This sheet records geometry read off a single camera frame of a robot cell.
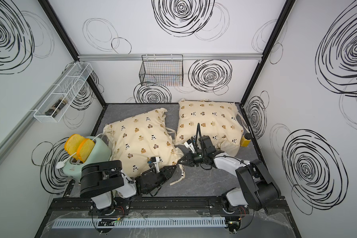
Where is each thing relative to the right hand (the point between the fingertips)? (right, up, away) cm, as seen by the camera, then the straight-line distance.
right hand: (179, 164), depth 79 cm
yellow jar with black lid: (+41, +12, +11) cm, 44 cm away
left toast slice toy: (-53, +13, -7) cm, 55 cm away
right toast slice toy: (-46, +10, -7) cm, 48 cm away
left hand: (-1, -3, +1) cm, 3 cm away
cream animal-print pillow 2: (-27, +12, +8) cm, 31 cm away
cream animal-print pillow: (+27, +23, +19) cm, 40 cm away
